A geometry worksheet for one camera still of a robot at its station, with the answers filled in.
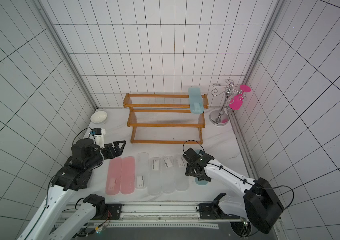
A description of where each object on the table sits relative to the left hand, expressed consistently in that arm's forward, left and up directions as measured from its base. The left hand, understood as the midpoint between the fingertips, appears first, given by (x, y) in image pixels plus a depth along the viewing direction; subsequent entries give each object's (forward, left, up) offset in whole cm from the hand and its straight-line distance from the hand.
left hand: (118, 146), depth 73 cm
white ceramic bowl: (+35, +29, -19) cm, 50 cm away
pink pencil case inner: (-7, -2, -21) cm, 22 cm away
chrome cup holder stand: (+37, -64, -20) cm, 76 cm away
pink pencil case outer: (-8, +7, -21) cm, 24 cm away
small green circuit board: (-29, -63, -21) cm, 72 cm away
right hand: (-6, -38, -20) cm, 44 cm away
